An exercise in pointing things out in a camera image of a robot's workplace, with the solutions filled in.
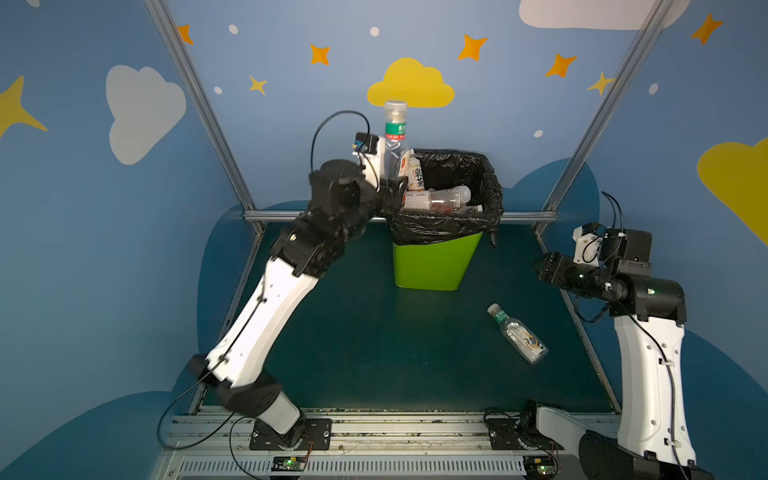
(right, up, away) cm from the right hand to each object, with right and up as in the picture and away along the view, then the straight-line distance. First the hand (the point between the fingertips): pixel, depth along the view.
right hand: (549, 265), depth 68 cm
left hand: (-36, +18, -10) cm, 41 cm away
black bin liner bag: (-20, +29, +25) cm, 44 cm away
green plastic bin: (-21, -1, +25) cm, 33 cm away
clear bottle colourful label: (+4, -24, +16) cm, 29 cm away
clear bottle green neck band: (-23, +19, +20) cm, 36 cm away
